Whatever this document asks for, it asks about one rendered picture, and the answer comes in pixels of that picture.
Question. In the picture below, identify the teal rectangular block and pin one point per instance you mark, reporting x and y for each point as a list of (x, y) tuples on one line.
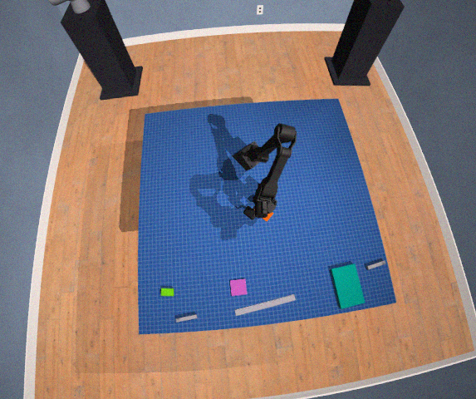
[(347, 286)]

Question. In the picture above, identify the dark blue work mat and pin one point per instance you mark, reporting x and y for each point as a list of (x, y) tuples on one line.
[(194, 237)]

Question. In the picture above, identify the small pink square block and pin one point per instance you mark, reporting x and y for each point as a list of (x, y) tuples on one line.
[(238, 287)]

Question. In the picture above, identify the green flat block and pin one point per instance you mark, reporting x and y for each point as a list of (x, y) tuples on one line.
[(167, 292)]

